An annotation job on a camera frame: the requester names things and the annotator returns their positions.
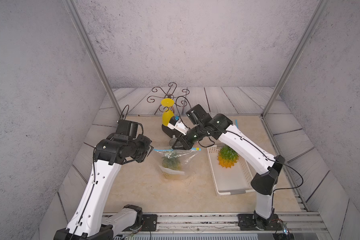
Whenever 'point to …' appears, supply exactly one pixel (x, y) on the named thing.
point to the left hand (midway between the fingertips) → (158, 144)
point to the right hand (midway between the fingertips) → (175, 146)
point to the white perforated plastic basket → (229, 181)
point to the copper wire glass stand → (179, 100)
